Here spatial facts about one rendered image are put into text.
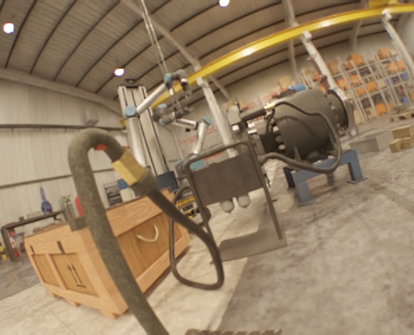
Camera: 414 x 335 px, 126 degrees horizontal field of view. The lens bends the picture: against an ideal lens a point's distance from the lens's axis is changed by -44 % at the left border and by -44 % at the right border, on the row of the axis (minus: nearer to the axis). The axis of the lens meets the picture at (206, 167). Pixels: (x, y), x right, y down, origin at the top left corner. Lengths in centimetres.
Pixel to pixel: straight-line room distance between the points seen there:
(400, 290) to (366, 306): 11
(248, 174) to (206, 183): 23
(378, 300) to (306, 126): 131
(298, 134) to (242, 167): 74
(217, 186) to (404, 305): 93
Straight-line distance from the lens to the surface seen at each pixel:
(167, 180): 198
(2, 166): 908
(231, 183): 97
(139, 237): 97
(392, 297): 61
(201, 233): 53
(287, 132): 153
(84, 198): 28
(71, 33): 985
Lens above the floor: 46
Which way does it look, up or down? 2 degrees up
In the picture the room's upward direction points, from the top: 20 degrees counter-clockwise
